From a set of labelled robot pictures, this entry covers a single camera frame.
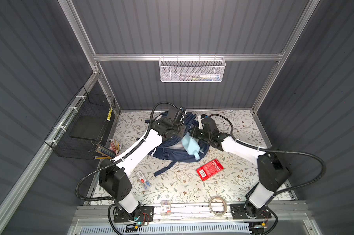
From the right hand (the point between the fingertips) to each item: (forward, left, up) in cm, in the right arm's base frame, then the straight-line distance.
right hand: (189, 131), depth 87 cm
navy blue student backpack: (-8, +8, -9) cm, 15 cm away
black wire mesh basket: (-5, +56, +13) cm, 57 cm away
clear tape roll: (-37, -14, -18) cm, 43 cm away
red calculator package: (-17, -12, -16) cm, 27 cm away
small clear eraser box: (-38, +13, -14) cm, 43 cm away
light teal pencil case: (-9, -1, -2) cm, 9 cm away
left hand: (-2, +5, +7) cm, 8 cm away
